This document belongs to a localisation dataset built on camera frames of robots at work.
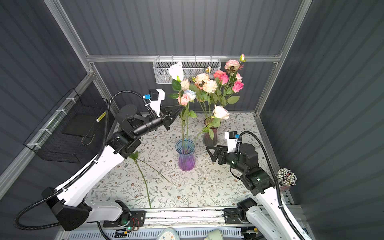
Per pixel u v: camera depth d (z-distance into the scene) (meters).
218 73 0.81
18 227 0.37
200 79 0.75
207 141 0.96
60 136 0.71
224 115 0.63
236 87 0.73
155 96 0.48
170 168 0.91
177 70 0.49
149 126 0.52
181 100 0.67
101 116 0.81
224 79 0.79
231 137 0.61
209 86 0.75
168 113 0.51
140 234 0.71
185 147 0.80
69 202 0.39
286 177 0.68
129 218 0.71
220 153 0.60
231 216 0.74
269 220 0.56
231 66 0.76
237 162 0.58
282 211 0.44
